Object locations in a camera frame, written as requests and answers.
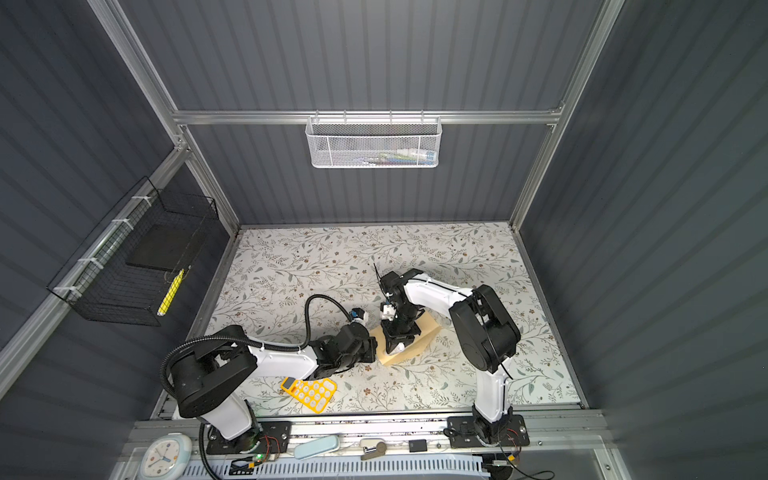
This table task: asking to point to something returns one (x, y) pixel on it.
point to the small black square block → (417, 445)
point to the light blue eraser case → (317, 447)
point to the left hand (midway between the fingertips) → (381, 345)
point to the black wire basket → (129, 265)
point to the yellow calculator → (315, 394)
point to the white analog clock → (166, 458)
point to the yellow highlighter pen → (170, 293)
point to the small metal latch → (381, 449)
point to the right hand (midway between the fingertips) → (394, 352)
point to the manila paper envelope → (429, 327)
